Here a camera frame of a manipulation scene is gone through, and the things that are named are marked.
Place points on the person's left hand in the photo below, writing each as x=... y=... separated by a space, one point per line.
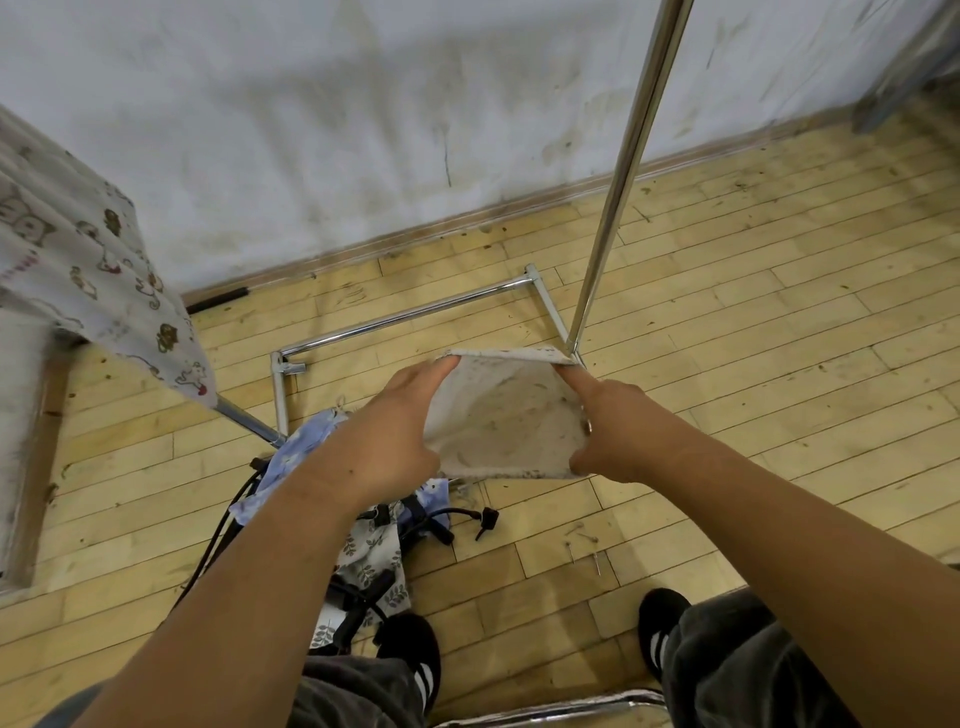
x=382 y=442

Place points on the person's right hand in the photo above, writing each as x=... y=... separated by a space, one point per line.
x=622 y=435

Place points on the chrome clothes rack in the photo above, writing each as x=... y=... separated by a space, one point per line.
x=637 y=127

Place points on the person's right forearm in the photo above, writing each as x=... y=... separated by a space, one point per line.
x=825 y=570

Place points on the person's left forearm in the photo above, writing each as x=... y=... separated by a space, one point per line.
x=225 y=615

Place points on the black striped right shoe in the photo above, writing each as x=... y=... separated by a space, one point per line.
x=660 y=619

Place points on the black striped shoe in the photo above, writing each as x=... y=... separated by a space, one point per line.
x=412 y=649
x=660 y=619

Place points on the black striped left shoe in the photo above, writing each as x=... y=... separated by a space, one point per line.
x=412 y=649

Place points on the black baseboard strip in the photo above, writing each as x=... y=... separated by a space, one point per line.
x=217 y=300

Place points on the grey metal furniture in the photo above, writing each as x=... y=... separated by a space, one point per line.
x=907 y=67

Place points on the chrome chair frame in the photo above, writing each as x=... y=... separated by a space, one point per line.
x=555 y=709

